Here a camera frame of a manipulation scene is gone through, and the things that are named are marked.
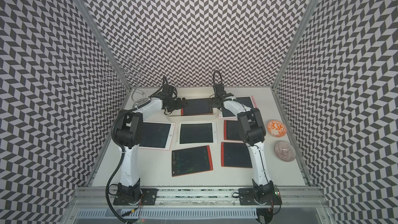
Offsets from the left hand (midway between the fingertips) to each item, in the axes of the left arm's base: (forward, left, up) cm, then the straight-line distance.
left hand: (182, 106), depth 102 cm
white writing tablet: (-17, -10, -5) cm, 20 cm away
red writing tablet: (-34, -7, -5) cm, 35 cm away
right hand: (+3, -24, -2) cm, 24 cm away
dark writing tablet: (-15, -32, -6) cm, 36 cm away
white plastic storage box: (-6, +4, -1) cm, 7 cm away
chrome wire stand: (+2, +28, +25) cm, 38 cm away
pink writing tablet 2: (+9, -47, -5) cm, 48 cm away
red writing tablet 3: (+3, -9, -5) cm, 11 cm away
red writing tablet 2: (-31, -32, -6) cm, 45 cm away
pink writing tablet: (-19, +14, -4) cm, 24 cm away
